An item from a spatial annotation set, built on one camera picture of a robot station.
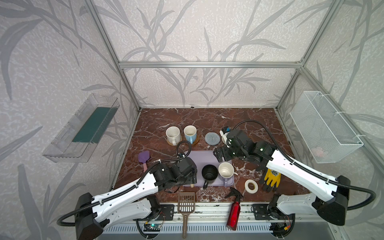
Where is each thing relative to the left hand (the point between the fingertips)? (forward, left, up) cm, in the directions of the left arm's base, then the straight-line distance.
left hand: (193, 174), depth 75 cm
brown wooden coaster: (+25, 0, -11) cm, 27 cm away
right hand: (+12, -14, +10) cm, 20 cm away
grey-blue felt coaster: (+28, -11, -12) cm, 33 cm away
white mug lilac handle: (+6, -18, -9) cm, 22 cm away
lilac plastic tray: (+4, -4, +12) cm, 13 cm away
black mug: (+4, -9, -9) cm, 13 cm away
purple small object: (+15, +33, -12) cm, 38 cm away
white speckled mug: (+29, +15, -6) cm, 33 cm away
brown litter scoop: (-12, +4, -12) cm, 17 cm away
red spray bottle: (-17, -20, -7) cm, 27 cm away
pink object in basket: (+9, -61, +10) cm, 63 cm away
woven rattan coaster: (+27, +11, -13) cm, 32 cm away
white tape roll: (-4, -29, -10) cm, 31 cm away
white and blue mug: (+29, +4, -6) cm, 30 cm away
